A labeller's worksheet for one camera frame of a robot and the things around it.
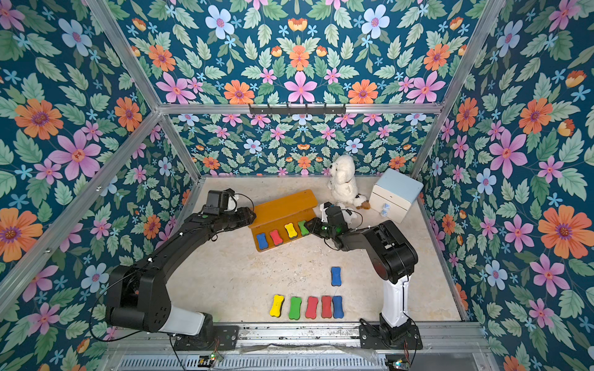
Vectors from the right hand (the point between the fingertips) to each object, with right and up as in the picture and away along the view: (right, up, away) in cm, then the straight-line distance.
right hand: (306, 223), depth 97 cm
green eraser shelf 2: (-3, -28, -16) cm, 33 cm away
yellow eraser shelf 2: (-10, -27, -18) cm, 34 cm away
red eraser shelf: (-12, -7, -1) cm, 14 cm away
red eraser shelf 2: (+2, -29, -16) cm, 34 cm away
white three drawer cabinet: (+37, +13, -2) cm, 39 cm away
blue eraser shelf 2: (+12, -19, -11) cm, 25 cm away
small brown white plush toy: (+26, +9, +10) cm, 29 cm away
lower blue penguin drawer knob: (+35, +4, +5) cm, 35 cm away
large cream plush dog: (+15, +18, 0) cm, 23 cm away
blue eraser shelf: (-18, -7, -2) cm, 20 cm away
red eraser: (+8, -27, -18) cm, 33 cm away
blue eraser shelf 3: (+12, -28, -19) cm, 36 cm away
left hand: (-20, +5, -9) cm, 23 cm away
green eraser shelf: (-1, -3, -1) cm, 3 cm away
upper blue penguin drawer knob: (+34, +7, +1) cm, 35 cm away
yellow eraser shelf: (-6, -3, -1) cm, 7 cm away
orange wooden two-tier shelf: (-9, +2, -8) cm, 12 cm away
